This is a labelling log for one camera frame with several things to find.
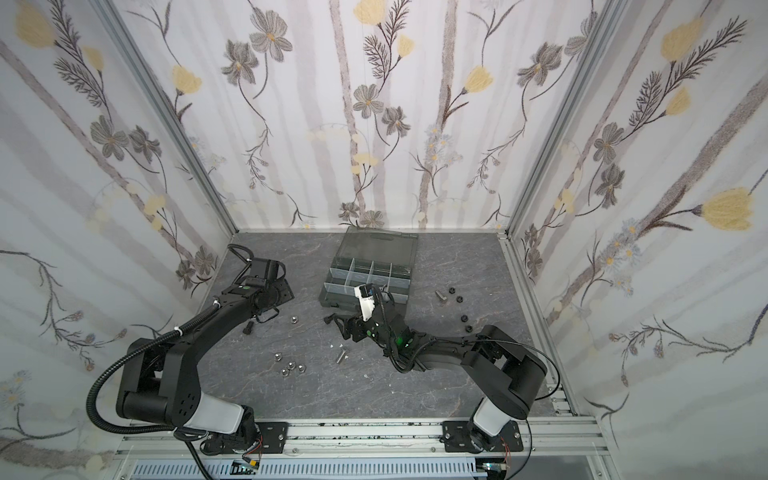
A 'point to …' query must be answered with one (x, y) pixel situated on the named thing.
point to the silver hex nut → (294, 319)
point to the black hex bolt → (327, 319)
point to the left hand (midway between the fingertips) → (279, 284)
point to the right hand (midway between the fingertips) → (337, 305)
